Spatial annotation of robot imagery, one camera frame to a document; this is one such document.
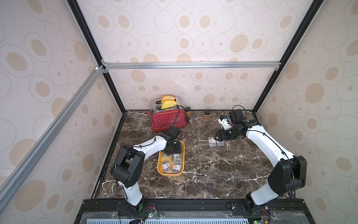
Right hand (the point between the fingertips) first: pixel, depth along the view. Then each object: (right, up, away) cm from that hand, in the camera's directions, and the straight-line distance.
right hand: (217, 138), depth 84 cm
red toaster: (-36, +12, +13) cm, 40 cm away
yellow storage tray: (-28, -18, +3) cm, 34 cm away
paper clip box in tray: (-32, -18, +2) cm, 37 cm away
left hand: (-22, -9, +6) cm, 24 cm away
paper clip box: (-1, -4, +13) cm, 14 cm away
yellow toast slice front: (-31, +22, +12) cm, 40 cm away
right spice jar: (-2, +14, +22) cm, 27 cm away
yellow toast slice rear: (-32, +28, +16) cm, 45 cm away
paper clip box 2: (+6, -5, +13) cm, 15 cm away
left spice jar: (-16, +17, +25) cm, 34 cm away
